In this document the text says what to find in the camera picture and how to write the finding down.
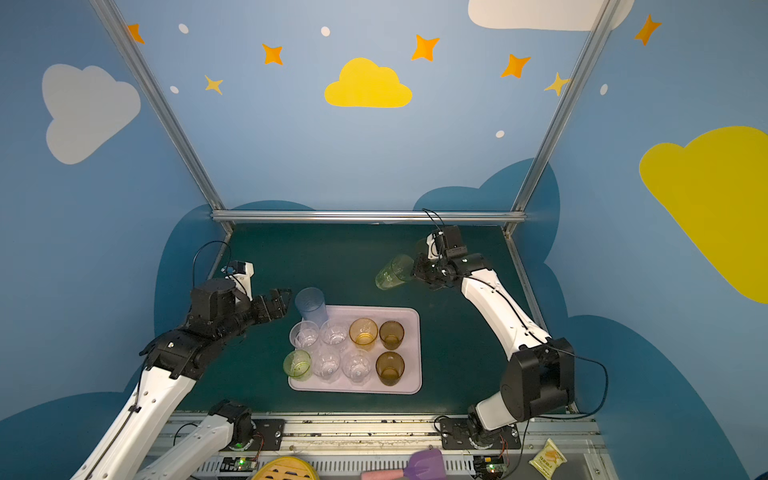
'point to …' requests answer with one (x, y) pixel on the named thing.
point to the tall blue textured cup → (310, 302)
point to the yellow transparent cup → (363, 332)
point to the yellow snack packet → (547, 462)
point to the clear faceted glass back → (333, 333)
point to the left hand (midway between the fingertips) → (281, 293)
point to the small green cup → (297, 365)
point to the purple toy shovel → (423, 464)
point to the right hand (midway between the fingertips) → (414, 267)
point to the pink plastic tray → (410, 350)
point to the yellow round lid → (286, 468)
